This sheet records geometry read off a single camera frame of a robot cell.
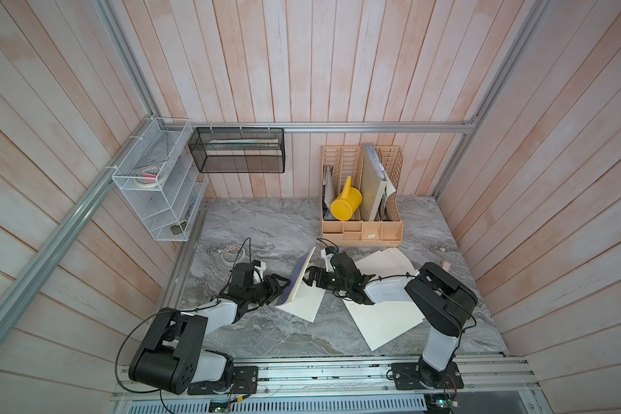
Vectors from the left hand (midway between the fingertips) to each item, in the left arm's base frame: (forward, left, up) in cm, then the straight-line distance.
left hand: (287, 287), depth 88 cm
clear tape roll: (+17, +23, -5) cm, 29 cm away
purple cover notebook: (-6, -4, +7) cm, 10 cm away
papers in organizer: (+33, -39, +7) cm, 51 cm away
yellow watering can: (+27, -22, +13) cm, 37 cm away
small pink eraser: (+11, -60, -3) cm, 61 cm away
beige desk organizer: (+55, -20, +12) cm, 59 cm away
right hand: (+5, -7, -1) cm, 8 cm away
